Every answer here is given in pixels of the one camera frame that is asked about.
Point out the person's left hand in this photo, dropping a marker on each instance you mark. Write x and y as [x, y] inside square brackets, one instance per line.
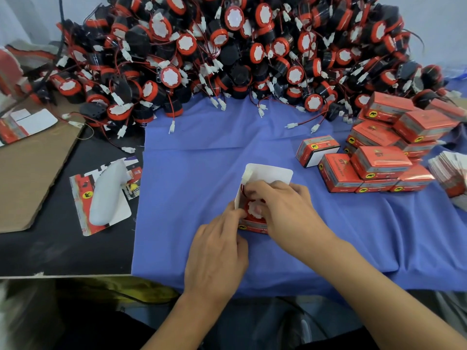
[215, 258]

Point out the person's right hand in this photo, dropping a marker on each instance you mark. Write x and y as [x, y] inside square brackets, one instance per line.
[292, 218]

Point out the buzzer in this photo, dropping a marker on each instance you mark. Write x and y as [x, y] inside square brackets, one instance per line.
[255, 211]

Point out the stack of box blanks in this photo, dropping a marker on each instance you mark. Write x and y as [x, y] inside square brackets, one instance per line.
[452, 171]

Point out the pile of black red buzzers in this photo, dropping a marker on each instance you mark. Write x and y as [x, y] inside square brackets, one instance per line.
[241, 47]

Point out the person's right forearm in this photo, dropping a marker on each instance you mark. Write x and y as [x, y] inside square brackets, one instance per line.
[394, 299]

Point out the blue table cloth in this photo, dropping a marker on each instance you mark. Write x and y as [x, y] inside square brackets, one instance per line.
[182, 200]

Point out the brown cardboard piece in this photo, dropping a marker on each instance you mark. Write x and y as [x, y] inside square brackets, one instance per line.
[33, 178]

